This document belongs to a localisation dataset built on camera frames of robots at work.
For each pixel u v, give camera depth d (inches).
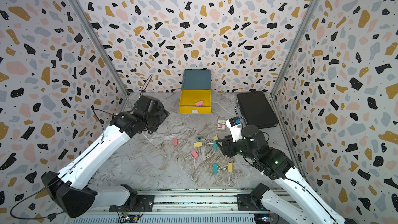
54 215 26.9
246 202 28.9
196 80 43.2
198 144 36.7
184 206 28.8
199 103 37.3
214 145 36.4
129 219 27.8
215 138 37.9
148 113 22.1
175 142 39.1
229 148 22.6
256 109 41.8
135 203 27.2
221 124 40.4
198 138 36.5
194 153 35.4
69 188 14.7
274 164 17.5
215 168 33.5
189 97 41.5
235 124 22.6
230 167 33.7
